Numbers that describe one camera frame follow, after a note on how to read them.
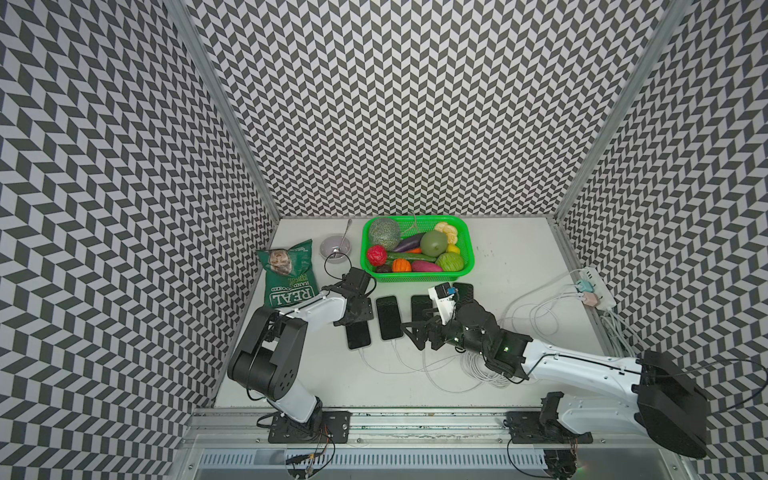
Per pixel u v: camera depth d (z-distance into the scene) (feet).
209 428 2.42
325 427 2.36
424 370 2.73
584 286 3.17
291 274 3.24
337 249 3.47
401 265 3.16
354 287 2.43
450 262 3.11
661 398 1.33
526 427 2.42
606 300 3.08
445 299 2.19
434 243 3.30
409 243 3.41
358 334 2.89
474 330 1.89
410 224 3.44
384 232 3.24
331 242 3.43
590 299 3.09
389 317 3.06
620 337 2.92
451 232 3.51
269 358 1.46
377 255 3.15
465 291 3.08
